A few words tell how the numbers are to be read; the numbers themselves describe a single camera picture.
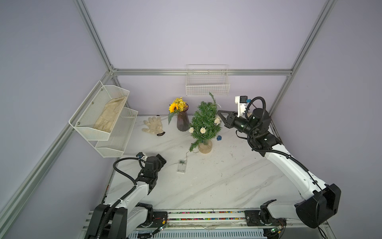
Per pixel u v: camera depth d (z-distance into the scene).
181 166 0.93
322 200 0.39
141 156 0.77
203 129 0.76
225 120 0.65
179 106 0.93
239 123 0.62
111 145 0.89
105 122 0.76
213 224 0.73
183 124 1.03
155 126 1.12
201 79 1.07
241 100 0.60
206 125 0.77
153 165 0.68
